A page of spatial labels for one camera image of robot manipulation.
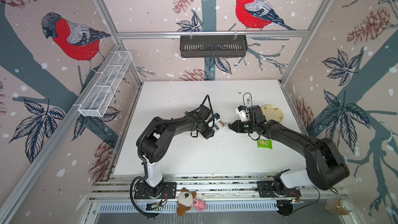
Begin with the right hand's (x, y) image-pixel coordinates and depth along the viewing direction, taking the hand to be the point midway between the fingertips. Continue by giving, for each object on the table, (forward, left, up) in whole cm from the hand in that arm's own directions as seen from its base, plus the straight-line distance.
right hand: (230, 128), depth 87 cm
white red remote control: (+4, +6, -6) cm, 10 cm away
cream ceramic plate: (+18, -30, -9) cm, 36 cm away
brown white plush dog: (-35, +22, -4) cm, 41 cm away
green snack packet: (-5, -21, -8) cm, 23 cm away
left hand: (0, +11, -6) cm, 13 cm away
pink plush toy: (-36, +15, -5) cm, 40 cm away
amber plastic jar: (-34, -43, -1) cm, 55 cm away
